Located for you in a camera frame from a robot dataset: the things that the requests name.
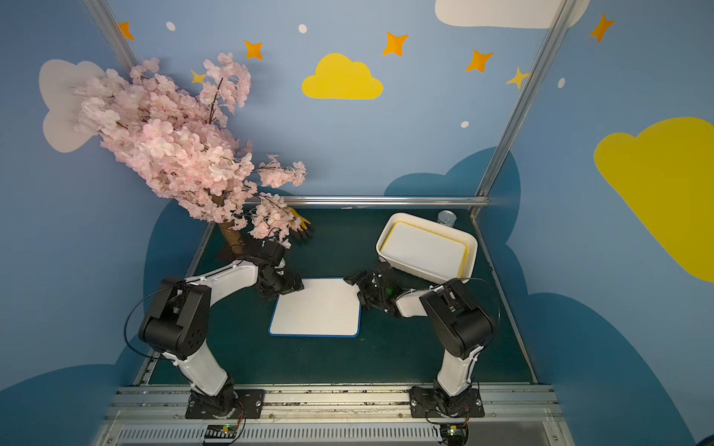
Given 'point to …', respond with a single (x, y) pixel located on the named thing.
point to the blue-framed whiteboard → (327, 307)
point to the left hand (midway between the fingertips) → (295, 287)
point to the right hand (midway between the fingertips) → (348, 284)
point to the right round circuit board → (455, 434)
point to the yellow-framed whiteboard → (426, 249)
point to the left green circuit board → (220, 431)
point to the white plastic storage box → (421, 272)
